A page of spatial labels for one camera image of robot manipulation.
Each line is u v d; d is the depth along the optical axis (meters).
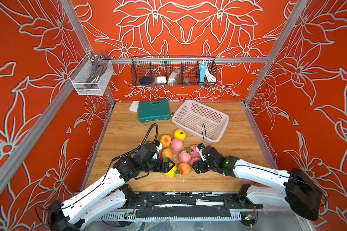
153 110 1.08
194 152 0.85
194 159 0.82
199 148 0.76
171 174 0.78
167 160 0.65
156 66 0.94
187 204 0.73
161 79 0.87
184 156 0.83
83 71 0.80
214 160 0.63
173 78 0.91
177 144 0.88
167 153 0.85
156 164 0.64
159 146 0.69
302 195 0.41
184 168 0.78
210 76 0.90
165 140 0.90
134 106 1.14
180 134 0.92
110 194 0.48
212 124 1.04
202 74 0.88
